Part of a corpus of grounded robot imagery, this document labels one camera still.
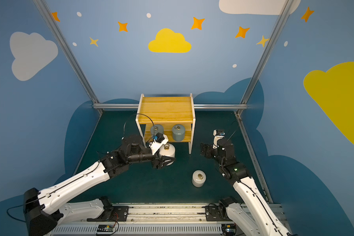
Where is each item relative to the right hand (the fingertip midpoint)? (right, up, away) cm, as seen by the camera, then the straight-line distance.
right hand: (210, 142), depth 77 cm
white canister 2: (-6, -20, +2) cm, 21 cm away
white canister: (-22, -1, -15) cm, 26 cm away
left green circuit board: (-54, -42, -6) cm, 68 cm away
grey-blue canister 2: (-17, +5, +3) cm, 18 cm away
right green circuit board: (+8, -43, -5) cm, 44 cm away
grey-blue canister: (-28, +7, +2) cm, 29 cm away
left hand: (-20, -2, -10) cm, 23 cm away
